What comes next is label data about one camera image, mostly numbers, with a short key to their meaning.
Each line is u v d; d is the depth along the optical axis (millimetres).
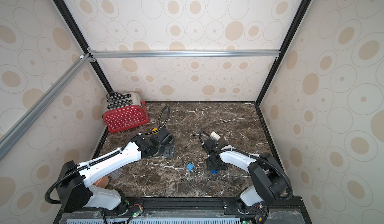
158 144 604
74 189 388
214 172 827
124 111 922
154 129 1000
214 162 765
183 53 946
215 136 984
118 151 491
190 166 853
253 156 490
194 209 741
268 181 436
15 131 530
